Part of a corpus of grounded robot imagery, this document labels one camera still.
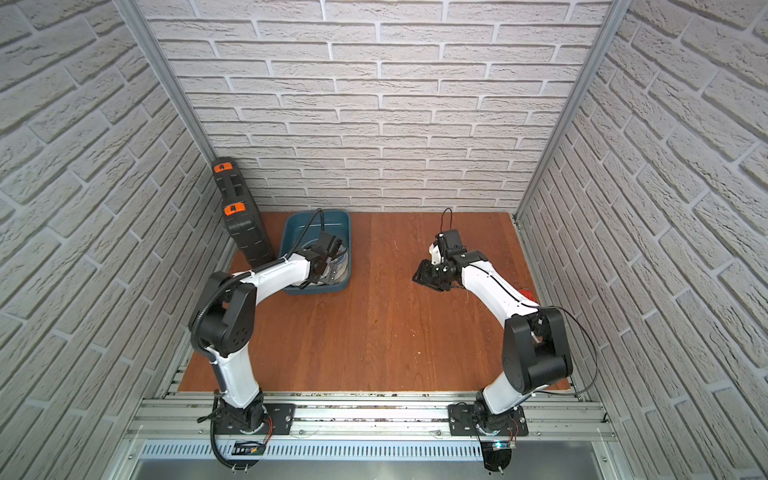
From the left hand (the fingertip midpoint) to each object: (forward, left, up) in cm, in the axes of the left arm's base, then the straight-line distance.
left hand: (318, 264), depth 96 cm
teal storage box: (+21, +11, -5) cm, 24 cm away
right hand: (-9, -34, +5) cm, 35 cm away
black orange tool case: (+2, +18, +20) cm, 27 cm away
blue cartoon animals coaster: (+1, -7, -1) cm, 7 cm away
